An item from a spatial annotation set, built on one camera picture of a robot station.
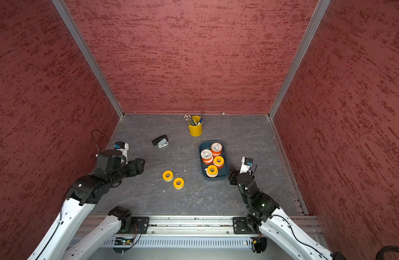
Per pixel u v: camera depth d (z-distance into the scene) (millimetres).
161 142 1014
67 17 731
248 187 559
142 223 746
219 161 921
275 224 514
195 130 1053
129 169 621
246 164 668
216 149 974
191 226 757
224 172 904
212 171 880
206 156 926
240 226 739
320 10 718
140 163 639
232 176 696
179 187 852
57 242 392
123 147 631
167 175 894
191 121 981
